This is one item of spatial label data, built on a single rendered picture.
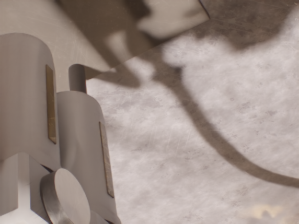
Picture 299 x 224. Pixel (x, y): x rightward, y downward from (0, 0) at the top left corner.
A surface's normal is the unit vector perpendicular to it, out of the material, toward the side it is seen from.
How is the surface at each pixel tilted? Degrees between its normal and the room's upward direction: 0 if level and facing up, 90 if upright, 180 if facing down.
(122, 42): 0
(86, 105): 96
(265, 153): 0
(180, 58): 0
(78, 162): 90
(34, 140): 90
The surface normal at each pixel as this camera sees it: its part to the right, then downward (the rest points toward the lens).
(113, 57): 0.14, 0.72
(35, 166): 0.87, -0.41
